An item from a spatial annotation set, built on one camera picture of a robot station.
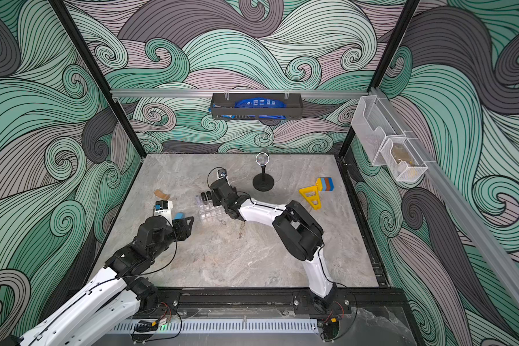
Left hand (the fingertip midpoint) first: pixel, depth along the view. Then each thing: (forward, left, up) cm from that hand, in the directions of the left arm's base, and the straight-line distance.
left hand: (189, 216), depth 77 cm
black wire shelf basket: (+44, -10, +18) cm, 49 cm away
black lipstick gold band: (+14, -1, -8) cm, 16 cm away
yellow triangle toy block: (+21, -52, -16) cm, 59 cm away
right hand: (+17, -10, -6) cm, 21 cm away
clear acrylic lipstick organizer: (+10, -3, -15) cm, 18 cm away
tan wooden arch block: (+20, +22, -16) cm, 34 cm away
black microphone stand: (+27, -28, -13) cm, 41 cm away
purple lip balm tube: (+13, +1, -10) cm, 17 cm away
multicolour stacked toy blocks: (+26, -59, -13) cm, 66 cm away
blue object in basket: (+46, -26, +19) cm, 56 cm away
